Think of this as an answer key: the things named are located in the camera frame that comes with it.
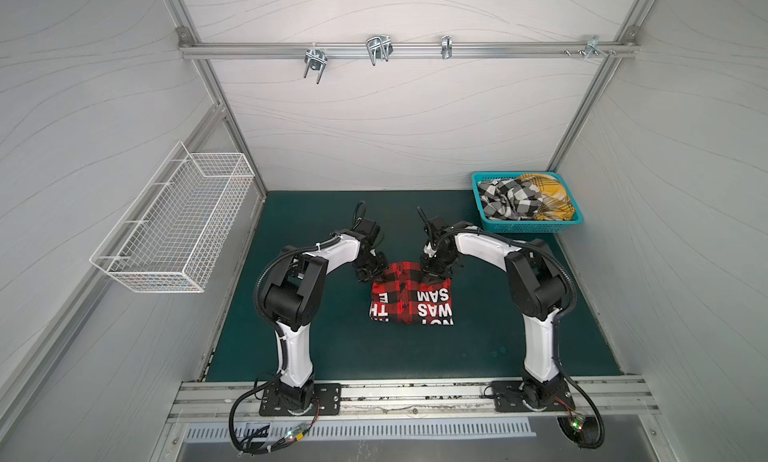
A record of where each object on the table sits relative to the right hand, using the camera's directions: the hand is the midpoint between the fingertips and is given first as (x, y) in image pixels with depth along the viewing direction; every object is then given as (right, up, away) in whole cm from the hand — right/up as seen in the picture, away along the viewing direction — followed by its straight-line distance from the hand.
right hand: (425, 274), depth 94 cm
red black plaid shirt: (-7, -6, -8) cm, 12 cm away
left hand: (-11, 0, 0) cm, 11 cm away
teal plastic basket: (+28, +15, +9) cm, 33 cm away
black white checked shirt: (+33, +25, +13) cm, 43 cm away
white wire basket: (-63, +14, -26) cm, 69 cm away
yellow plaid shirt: (+47, +23, +8) cm, 53 cm away
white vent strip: (-37, -33, -25) cm, 55 cm away
